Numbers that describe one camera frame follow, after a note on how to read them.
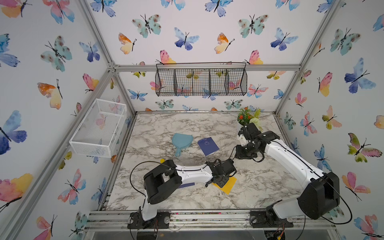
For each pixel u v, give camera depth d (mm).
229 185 849
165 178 518
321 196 413
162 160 934
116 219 756
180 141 1053
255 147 601
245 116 982
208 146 1018
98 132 871
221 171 666
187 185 846
